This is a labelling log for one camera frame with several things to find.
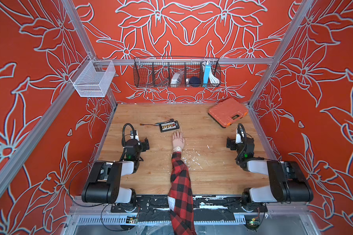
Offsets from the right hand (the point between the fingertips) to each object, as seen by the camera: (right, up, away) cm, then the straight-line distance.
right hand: (233, 135), depth 92 cm
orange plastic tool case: (+2, +16, +15) cm, 22 cm away
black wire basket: (-50, +44, +9) cm, 67 cm away
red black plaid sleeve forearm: (-34, -36, -25) cm, 56 cm away
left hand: (-61, -2, +1) cm, 61 cm away
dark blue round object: (-25, +35, 0) cm, 43 cm away
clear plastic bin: (-91, +37, +1) cm, 98 cm away
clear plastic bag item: (-36, +38, +1) cm, 52 cm away
